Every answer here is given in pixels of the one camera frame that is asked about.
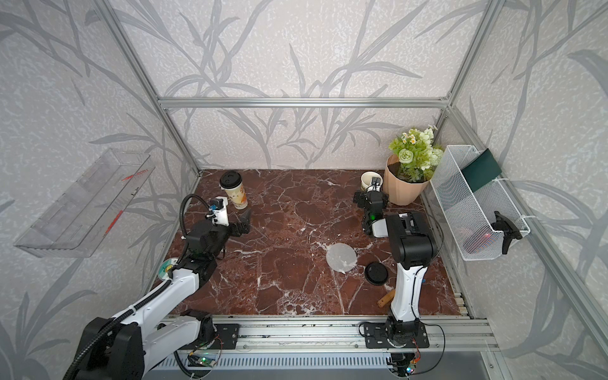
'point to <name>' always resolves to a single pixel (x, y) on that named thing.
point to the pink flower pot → (398, 191)
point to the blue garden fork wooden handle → (386, 298)
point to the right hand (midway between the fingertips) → (370, 187)
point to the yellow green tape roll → (165, 265)
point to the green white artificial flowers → (419, 157)
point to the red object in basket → (479, 241)
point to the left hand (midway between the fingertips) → (239, 208)
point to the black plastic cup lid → (230, 180)
